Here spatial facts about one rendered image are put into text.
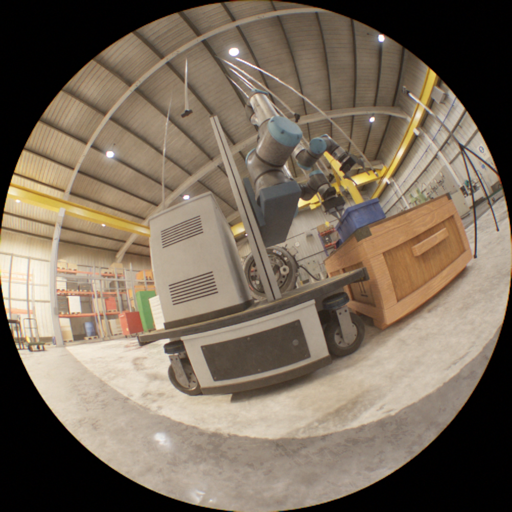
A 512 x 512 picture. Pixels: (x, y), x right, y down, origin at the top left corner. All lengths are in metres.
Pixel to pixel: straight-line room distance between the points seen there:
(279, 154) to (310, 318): 0.62
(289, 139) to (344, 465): 0.90
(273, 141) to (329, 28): 9.06
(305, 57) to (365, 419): 9.51
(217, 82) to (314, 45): 4.56
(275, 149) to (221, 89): 8.00
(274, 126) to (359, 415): 0.90
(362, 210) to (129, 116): 8.43
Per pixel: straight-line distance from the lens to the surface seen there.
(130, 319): 6.44
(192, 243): 0.68
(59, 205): 9.06
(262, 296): 2.17
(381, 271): 0.74
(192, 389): 0.80
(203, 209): 0.73
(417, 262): 0.89
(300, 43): 9.02
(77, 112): 8.93
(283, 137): 0.68
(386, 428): 0.43
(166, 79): 8.11
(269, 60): 8.82
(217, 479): 0.45
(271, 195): 0.64
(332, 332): 0.67
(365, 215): 0.84
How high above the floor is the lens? 0.36
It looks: 13 degrees up
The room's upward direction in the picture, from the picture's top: 18 degrees counter-clockwise
